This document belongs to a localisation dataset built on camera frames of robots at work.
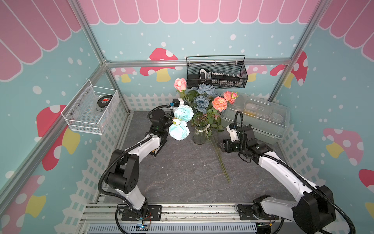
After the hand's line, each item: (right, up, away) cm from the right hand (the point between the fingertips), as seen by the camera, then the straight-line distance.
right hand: (222, 142), depth 82 cm
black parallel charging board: (-42, -8, +14) cm, 45 cm away
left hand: (-16, +17, -6) cm, 24 cm away
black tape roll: (-65, +23, -4) cm, 70 cm away
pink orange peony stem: (+1, -11, +10) cm, 15 cm away
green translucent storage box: (+32, +13, +10) cm, 36 cm away
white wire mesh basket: (-70, +18, -8) cm, 72 cm away
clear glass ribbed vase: (-12, +3, +11) cm, 17 cm away
